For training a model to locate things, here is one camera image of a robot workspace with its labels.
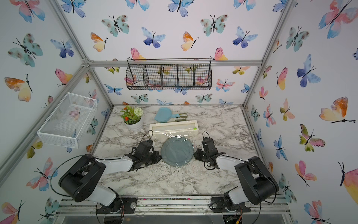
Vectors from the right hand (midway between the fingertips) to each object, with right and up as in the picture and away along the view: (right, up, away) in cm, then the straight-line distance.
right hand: (196, 152), depth 91 cm
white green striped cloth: (-8, +24, +22) cm, 34 cm away
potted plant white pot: (-41, +23, 0) cm, 47 cm away
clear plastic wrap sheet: (-11, +2, 0) cm, 12 cm away
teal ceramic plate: (-12, +1, 0) cm, 12 cm away
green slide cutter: (0, +15, +6) cm, 17 cm away
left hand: (-21, -2, 0) cm, 21 cm away
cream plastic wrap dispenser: (-23, +14, +5) cm, 27 cm away
